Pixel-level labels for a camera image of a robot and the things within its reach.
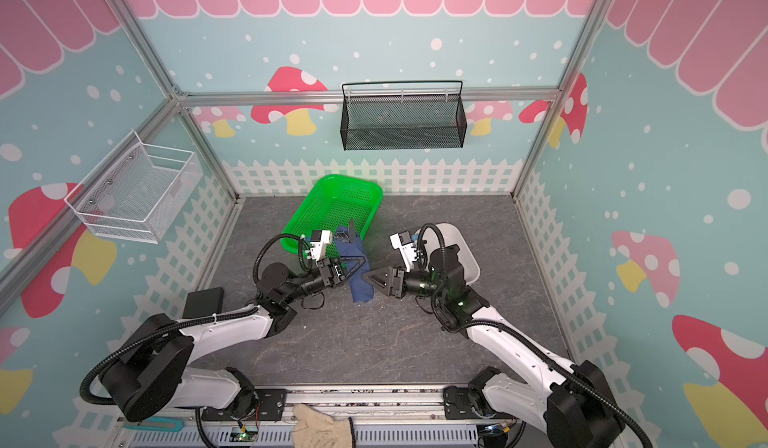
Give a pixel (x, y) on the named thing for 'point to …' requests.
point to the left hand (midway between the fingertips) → (366, 268)
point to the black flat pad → (203, 303)
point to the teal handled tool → (159, 424)
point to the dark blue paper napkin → (360, 281)
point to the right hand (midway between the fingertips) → (365, 278)
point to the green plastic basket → (330, 203)
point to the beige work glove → (315, 429)
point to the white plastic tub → (451, 235)
